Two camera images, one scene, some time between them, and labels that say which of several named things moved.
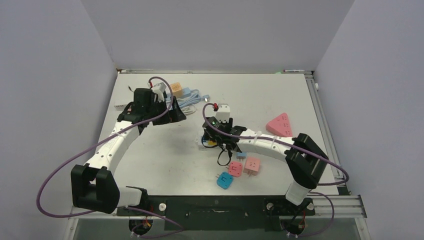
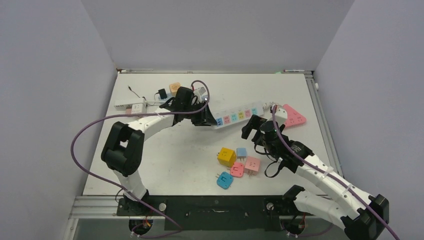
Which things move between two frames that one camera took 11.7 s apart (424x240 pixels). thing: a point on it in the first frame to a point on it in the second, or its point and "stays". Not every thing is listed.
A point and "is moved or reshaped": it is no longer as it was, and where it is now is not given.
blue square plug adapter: (224, 180) stays
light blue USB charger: (241, 155) stays
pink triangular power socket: (280, 125) is moved or reshaped
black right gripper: (229, 123) to (253, 124)
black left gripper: (171, 116) to (203, 119)
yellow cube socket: (210, 143) to (226, 157)
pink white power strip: (209, 143) to (220, 117)
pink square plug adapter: (235, 169) stays
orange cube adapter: (177, 90) stays
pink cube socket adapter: (252, 166) stays
